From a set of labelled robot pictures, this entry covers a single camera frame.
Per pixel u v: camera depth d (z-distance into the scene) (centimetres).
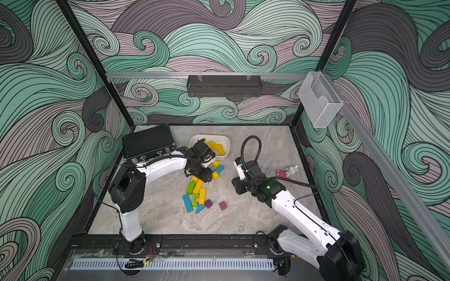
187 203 85
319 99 77
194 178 91
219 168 98
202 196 86
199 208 83
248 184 59
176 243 74
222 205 83
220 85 95
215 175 92
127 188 48
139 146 103
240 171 71
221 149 105
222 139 107
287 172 92
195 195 86
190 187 91
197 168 74
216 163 97
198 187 90
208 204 83
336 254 37
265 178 60
